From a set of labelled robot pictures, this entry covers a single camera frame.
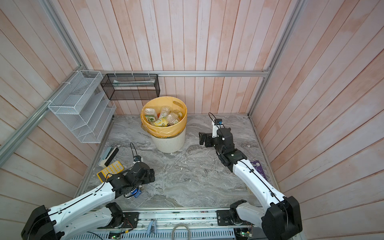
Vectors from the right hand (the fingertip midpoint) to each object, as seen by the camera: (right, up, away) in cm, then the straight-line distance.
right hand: (207, 132), depth 80 cm
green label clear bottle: (-32, +10, +2) cm, 33 cm away
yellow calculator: (-55, -22, +10) cm, 60 cm away
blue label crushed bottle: (-34, -28, -12) cm, 46 cm away
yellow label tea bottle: (-25, +5, +2) cm, 25 cm away
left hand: (-34, -25, +2) cm, 42 cm away
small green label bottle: (-19, +7, 0) cm, 20 cm away
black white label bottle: (-25, +13, +11) cm, 30 cm away
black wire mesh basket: (-51, +32, +24) cm, 65 cm away
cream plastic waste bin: (-21, -8, +8) cm, 24 cm away
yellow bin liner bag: (-19, +18, +12) cm, 28 cm away
